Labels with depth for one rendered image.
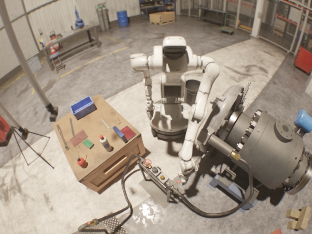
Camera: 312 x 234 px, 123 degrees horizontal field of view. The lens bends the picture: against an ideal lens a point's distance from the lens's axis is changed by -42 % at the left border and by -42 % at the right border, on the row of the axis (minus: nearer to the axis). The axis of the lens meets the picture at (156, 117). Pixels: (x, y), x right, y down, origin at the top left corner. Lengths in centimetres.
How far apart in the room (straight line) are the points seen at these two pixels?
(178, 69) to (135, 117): 150
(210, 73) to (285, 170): 96
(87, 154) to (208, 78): 129
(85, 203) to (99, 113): 115
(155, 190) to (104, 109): 115
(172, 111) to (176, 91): 71
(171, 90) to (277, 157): 104
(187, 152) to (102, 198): 127
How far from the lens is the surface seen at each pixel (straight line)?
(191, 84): 244
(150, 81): 139
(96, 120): 178
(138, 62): 87
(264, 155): 125
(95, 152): 152
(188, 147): 88
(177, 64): 95
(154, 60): 85
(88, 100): 203
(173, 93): 123
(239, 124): 134
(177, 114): 188
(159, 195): 170
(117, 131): 142
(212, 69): 88
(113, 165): 158
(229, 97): 120
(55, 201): 220
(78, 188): 202
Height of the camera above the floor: 167
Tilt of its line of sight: 48 degrees down
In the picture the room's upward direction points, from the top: 5 degrees counter-clockwise
